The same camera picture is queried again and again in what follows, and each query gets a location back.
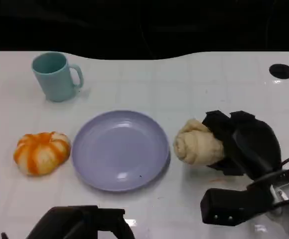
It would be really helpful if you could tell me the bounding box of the pale green mug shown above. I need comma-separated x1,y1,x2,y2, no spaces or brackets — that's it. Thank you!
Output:
31,51,85,103

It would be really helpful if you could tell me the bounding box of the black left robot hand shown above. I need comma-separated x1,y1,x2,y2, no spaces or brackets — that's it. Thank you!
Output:
27,205,135,239

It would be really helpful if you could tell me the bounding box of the lilac plate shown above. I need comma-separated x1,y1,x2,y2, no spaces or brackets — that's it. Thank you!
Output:
71,110,171,192

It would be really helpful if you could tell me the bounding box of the beige towel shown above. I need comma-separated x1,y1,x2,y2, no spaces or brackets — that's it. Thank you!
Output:
173,119,225,166

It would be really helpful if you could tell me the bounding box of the orange and white bread roll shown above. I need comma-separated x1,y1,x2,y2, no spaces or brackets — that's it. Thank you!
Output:
13,131,72,177

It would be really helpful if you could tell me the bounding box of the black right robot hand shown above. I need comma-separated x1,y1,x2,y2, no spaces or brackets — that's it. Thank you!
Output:
201,110,282,180

